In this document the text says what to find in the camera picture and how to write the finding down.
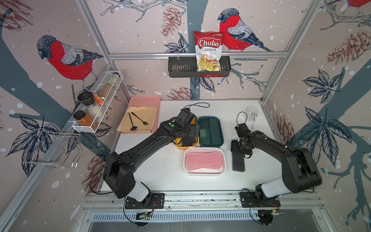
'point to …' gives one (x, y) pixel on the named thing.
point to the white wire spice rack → (99, 104)
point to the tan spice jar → (107, 89)
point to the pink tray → (149, 101)
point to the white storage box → (205, 172)
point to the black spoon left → (134, 127)
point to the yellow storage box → (178, 141)
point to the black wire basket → (186, 66)
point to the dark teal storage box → (211, 145)
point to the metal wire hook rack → (59, 149)
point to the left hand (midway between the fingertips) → (194, 126)
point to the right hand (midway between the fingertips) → (236, 148)
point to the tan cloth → (138, 120)
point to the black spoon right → (144, 123)
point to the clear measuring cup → (251, 112)
